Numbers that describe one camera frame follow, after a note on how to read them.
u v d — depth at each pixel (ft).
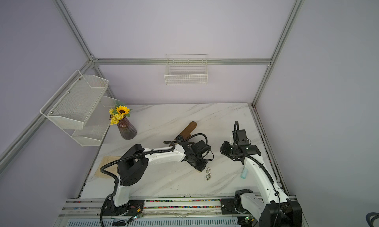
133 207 2.36
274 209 1.26
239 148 1.96
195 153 2.14
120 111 2.77
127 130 3.14
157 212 2.40
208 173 2.78
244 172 2.75
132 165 1.65
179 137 2.97
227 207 2.41
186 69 3.13
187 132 3.11
